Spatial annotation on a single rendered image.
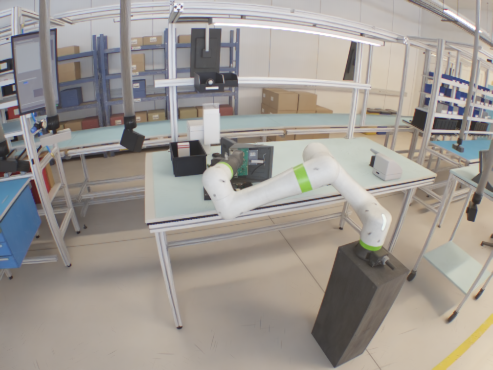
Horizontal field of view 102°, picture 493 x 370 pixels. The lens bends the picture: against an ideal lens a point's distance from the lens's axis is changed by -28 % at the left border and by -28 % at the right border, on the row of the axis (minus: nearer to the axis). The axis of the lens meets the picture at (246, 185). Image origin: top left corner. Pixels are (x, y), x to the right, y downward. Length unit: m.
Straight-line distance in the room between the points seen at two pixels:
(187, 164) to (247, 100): 4.25
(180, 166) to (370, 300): 1.22
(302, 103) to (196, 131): 3.45
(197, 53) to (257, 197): 2.27
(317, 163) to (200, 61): 2.29
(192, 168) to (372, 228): 1.02
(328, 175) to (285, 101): 3.91
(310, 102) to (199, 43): 2.72
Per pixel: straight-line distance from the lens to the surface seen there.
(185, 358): 1.91
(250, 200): 1.11
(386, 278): 1.37
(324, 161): 1.09
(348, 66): 3.96
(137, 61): 4.90
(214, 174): 1.09
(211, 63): 3.17
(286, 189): 1.09
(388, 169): 1.80
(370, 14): 7.40
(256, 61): 5.72
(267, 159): 1.51
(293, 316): 2.11
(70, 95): 5.15
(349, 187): 1.36
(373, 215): 1.32
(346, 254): 1.43
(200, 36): 3.14
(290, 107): 5.00
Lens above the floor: 1.67
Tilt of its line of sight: 27 degrees down
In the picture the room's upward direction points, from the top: 2 degrees clockwise
